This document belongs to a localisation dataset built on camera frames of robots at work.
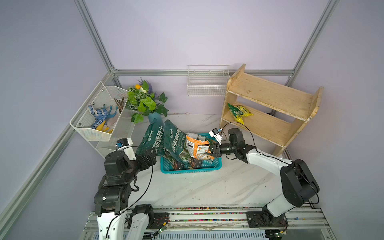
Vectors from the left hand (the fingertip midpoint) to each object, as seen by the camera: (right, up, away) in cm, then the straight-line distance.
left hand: (146, 152), depth 66 cm
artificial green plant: (-9, +28, +18) cm, 34 cm away
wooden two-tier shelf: (+73, +20, +28) cm, 80 cm away
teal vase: (-4, +18, +35) cm, 40 cm away
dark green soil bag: (-1, +5, +12) cm, 13 cm away
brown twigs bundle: (-21, +24, +17) cm, 36 cm away
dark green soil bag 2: (+11, 0, +12) cm, 16 cm away
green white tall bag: (+22, +6, +20) cm, 31 cm away
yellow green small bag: (+47, +20, +18) cm, 54 cm away
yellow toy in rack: (-24, +11, +5) cm, 27 cm away
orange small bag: (+23, +1, +6) cm, 24 cm away
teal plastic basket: (+28, -13, +27) cm, 41 cm away
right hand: (+27, -3, +15) cm, 31 cm away
